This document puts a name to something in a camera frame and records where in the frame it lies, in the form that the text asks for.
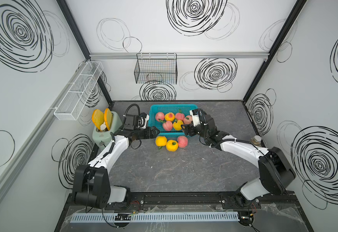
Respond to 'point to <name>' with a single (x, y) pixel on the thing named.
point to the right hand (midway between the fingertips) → (187, 123)
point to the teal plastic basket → (153, 109)
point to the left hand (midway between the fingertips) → (153, 132)
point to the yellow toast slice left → (98, 117)
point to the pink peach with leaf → (179, 116)
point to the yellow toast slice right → (107, 118)
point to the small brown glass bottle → (256, 140)
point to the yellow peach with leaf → (172, 145)
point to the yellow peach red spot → (169, 116)
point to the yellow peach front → (177, 126)
